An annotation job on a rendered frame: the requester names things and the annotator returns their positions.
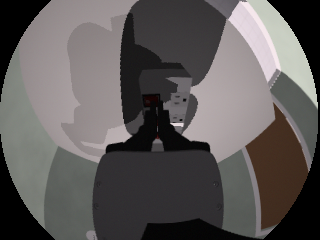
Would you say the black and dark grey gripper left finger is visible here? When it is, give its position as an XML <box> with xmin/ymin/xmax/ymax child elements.
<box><xmin>105</xmin><ymin>101</ymin><xmax>157</xmax><ymax>154</ymax></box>

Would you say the dark grey power strip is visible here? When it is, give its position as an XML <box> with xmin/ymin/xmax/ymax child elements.
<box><xmin>139</xmin><ymin>69</ymin><xmax>192</xmax><ymax>134</ymax></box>

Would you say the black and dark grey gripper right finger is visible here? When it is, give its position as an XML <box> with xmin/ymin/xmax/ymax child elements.
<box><xmin>157</xmin><ymin>101</ymin><xmax>210</xmax><ymax>152</ymax></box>

